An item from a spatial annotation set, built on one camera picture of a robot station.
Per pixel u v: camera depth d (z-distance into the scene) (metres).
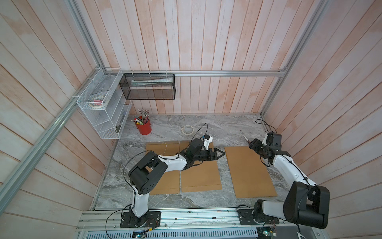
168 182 0.87
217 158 0.76
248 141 1.04
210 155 0.76
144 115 0.98
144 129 1.11
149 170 0.53
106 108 0.72
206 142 0.82
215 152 0.76
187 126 1.12
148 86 1.04
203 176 0.87
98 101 0.74
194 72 0.97
